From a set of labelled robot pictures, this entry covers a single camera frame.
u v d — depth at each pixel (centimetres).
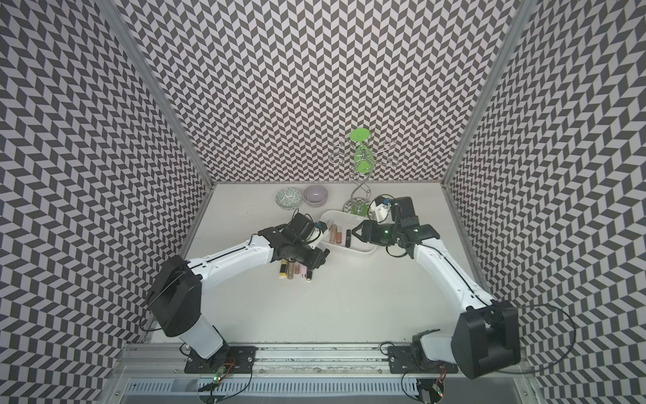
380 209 74
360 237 77
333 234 99
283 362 74
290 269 91
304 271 90
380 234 69
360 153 85
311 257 73
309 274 89
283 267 91
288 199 112
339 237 99
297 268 91
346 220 105
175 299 44
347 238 99
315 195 109
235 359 71
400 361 74
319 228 79
